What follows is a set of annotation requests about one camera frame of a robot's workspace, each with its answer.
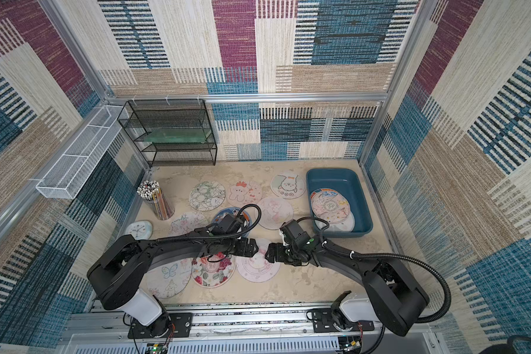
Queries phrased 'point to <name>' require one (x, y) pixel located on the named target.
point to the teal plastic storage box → (347, 182)
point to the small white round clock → (140, 230)
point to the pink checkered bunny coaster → (243, 192)
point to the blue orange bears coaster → (327, 195)
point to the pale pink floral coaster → (186, 223)
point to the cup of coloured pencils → (151, 192)
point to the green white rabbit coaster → (345, 226)
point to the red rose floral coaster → (213, 271)
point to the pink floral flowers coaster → (330, 205)
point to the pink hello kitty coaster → (257, 268)
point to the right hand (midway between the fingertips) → (277, 260)
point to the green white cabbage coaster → (206, 196)
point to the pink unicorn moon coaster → (274, 212)
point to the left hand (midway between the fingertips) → (251, 249)
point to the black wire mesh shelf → (171, 132)
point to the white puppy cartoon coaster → (287, 185)
